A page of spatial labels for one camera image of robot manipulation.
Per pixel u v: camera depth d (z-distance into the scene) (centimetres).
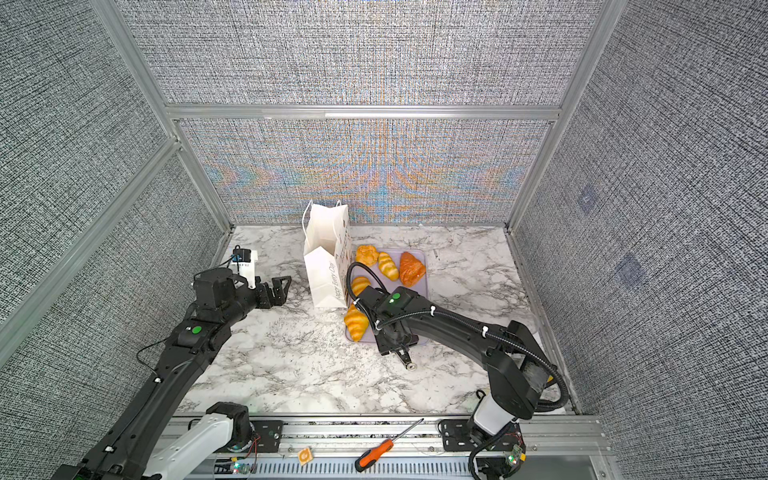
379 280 76
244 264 64
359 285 98
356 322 88
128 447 40
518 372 44
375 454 70
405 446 73
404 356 70
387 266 103
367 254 106
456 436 73
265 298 67
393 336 68
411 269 102
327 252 78
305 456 70
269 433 74
